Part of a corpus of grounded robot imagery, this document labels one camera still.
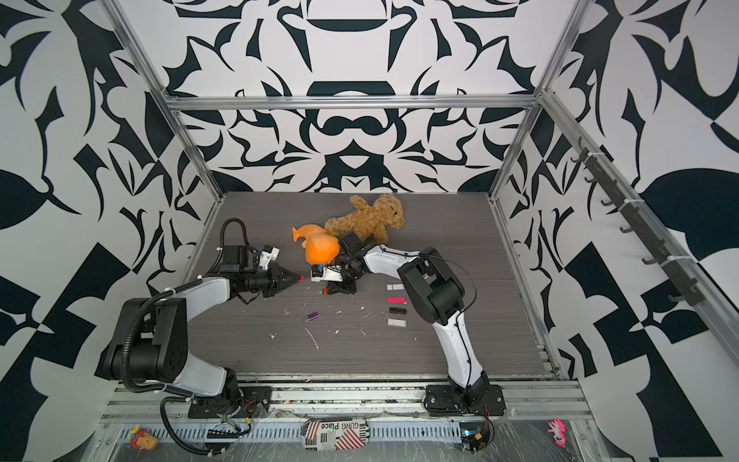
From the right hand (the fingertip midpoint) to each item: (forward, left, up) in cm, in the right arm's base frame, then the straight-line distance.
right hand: (330, 279), depth 96 cm
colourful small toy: (-42, +40, +3) cm, 58 cm away
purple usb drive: (-12, +4, 0) cm, 13 cm away
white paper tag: (-14, -21, 0) cm, 26 cm away
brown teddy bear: (+20, -13, +6) cm, 25 cm away
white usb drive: (-3, -21, 0) cm, 21 cm away
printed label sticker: (-42, -3, +3) cm, 42 cm away
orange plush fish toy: (+8, +2, +8) cm, 11 cm away
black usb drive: (-11, -22, 0) cm, 24 cm away
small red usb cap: (-4, +7, +8) cm, 12 cm away
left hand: (-2, +9, +8) cm, 12 cm away
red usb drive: (-4, +1, 0) cm, 4 cm away
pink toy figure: (-41, -58, 0) cm, 71 cm away
